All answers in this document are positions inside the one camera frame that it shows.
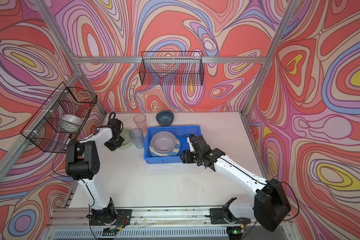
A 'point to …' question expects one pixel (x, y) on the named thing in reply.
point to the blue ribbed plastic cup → (137, 136)
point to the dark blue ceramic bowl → (164, 118)
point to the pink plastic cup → (140, 121)
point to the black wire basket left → (43, 131)
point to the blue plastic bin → (182, 132)
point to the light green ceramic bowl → (125, 134)
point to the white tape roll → (70, 123)
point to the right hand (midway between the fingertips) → (186, 159)
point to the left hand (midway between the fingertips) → (120, 144)
